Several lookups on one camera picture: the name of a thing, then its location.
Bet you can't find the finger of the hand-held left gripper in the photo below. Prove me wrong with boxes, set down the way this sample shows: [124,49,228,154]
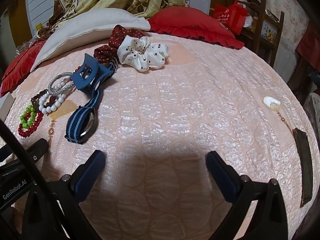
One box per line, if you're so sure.
[24,138,49,162]

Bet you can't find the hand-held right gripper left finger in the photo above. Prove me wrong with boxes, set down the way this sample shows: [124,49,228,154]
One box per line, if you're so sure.
[24,150,107,240]

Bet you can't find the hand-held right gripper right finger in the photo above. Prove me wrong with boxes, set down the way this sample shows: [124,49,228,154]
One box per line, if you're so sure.
[205,151,290,240]

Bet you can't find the red bead bracelet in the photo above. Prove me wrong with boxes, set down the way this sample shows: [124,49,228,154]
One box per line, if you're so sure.
[17,110,44,138]

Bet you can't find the green bead bracelet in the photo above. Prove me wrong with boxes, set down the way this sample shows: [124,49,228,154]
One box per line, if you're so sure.
[20,105,38,129]

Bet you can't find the white bead bracelet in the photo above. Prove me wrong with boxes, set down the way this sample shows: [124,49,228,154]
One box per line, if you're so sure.
[38,76,75,114]

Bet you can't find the blue striped strap watch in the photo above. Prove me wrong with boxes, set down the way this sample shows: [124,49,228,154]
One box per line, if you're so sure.
[64,61,119,145]

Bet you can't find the dark brown bead bracelet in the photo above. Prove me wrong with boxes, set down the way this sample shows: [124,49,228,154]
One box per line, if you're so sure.
[30,89,54,108]

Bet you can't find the grey bead bracelet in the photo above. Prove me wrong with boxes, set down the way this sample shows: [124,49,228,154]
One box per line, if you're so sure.
[47,72,75,96]

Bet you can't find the blue hair claw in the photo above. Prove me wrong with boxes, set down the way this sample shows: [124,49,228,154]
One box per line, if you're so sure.
[70,53,117,94]

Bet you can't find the dark wooden comb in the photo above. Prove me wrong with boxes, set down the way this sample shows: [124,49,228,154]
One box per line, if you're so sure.
[292,127,314,208]

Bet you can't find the red ruffled pillow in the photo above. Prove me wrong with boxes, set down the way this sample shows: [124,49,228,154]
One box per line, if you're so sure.
[147,7,245,50]
[1,39,48,97]

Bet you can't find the white shell hairpin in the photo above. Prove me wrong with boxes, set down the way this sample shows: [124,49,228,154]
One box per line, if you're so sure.
[262,96,290,130]

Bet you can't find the white pillow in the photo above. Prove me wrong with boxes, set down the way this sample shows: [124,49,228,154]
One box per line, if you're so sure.
[29,8,152,73]

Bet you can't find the white cherry print scrunchie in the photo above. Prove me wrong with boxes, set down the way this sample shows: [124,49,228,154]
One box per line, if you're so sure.
[117,35,169,70]

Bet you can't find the dark red dotted scrunchie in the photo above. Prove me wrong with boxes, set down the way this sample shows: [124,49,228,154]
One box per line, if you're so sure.
[94,25,145,64]

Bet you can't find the wooden chair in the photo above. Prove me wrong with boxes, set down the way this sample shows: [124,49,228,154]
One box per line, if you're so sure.
[226,0,285,68]

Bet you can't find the red shopping bag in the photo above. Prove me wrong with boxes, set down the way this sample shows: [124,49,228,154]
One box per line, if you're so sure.
[212,0,249,35]

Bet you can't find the pink floral curtain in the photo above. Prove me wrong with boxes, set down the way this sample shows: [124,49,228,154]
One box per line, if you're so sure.
[265,0,310,80]

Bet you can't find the black cable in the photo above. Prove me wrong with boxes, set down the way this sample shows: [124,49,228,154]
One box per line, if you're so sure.
[0,119,84,240]

